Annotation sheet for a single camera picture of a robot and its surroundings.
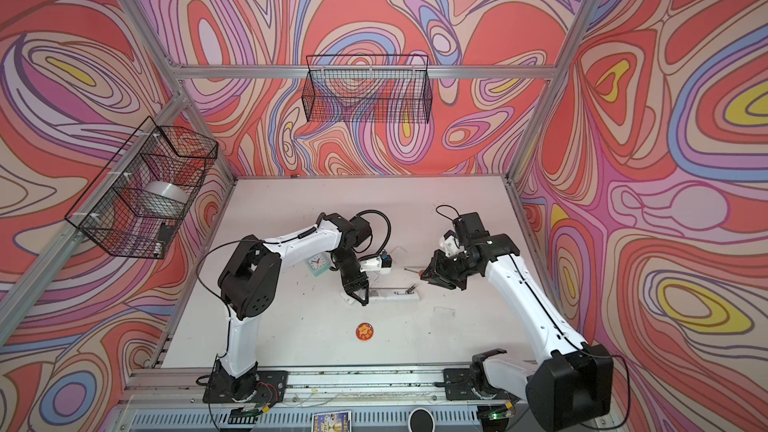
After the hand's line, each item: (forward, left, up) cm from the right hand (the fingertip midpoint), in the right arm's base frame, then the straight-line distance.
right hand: (427, 284), depth 76 cm
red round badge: (-7, +17, -14) cm, 24 cm away
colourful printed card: (-27, +22, -13) cm, 37 cm away
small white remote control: (+2, +22, -12) cm, 25 cm away
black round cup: (-28, +4, -10) cm, 30 cm away
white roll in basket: (+15, +63, +19) cm, 68 cm away
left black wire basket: (+17, +73, +16) cm, 77 cm away
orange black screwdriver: (+3, +1, 0) cm, 3 cm away
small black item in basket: (+11, +66, +12) cm, 67 cm away
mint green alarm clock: (-1, +25, +15) cm, 29 cm away
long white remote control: (+2, +9, -10) cm, 14 cm away
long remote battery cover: (-2, -5, -15) cm, 16 cm away
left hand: (+2, +17, -10) cm, 20 cm away
